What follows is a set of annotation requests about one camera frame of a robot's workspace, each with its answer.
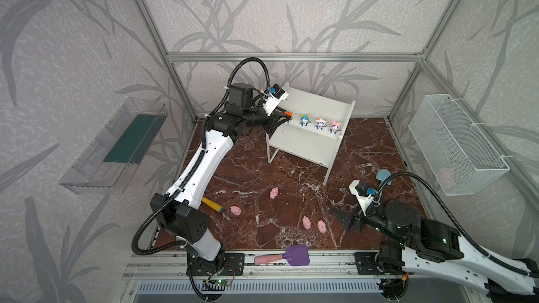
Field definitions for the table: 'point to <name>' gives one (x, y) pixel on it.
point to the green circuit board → (222, 282)
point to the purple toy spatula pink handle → (297, 254)
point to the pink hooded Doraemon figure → (335, 127)
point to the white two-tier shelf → (316, 131)
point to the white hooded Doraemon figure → (321, 123)
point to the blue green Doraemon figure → (304, 120)
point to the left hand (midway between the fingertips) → (288, 107)
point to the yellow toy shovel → (212, 205)
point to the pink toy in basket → (446, 177)
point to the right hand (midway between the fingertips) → (338, 192)
